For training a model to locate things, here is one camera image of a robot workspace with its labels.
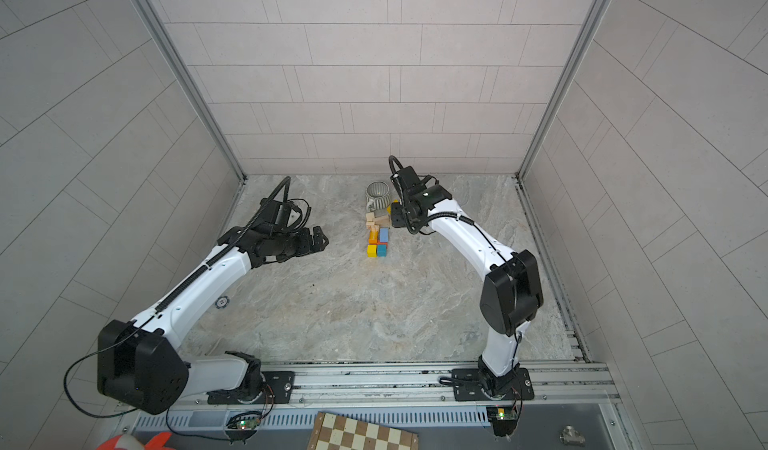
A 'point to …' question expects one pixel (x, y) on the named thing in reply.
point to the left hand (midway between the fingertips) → (324, 239)
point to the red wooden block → (382, 243)
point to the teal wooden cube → (382, 250)
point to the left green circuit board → (243, 425)
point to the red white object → (131, 442)
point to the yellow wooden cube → (372, 251)
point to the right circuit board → (502, 419)
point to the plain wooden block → (383, 220)
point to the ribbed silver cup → (377, 195)
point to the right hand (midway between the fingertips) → (398, 218)
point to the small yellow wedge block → (389, 209)
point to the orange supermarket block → (373, 236)
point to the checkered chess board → (333, 431)
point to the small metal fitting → (570, 436)
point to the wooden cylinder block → (396, 201)
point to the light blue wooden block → (384, 235)
